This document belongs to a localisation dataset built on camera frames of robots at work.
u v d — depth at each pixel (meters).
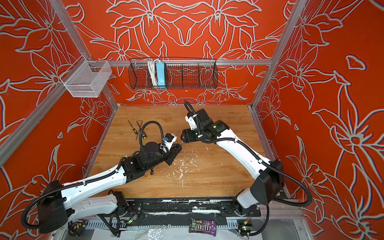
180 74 0.98
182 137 0.72
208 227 0.67
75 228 0.66
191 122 0.69
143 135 1.00
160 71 0.89
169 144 0.63
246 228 0.68
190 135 0.67
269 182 0.40
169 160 0.66
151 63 0.88
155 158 0.58
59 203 0.40
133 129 1.05
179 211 0.73
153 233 0.67
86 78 0.92
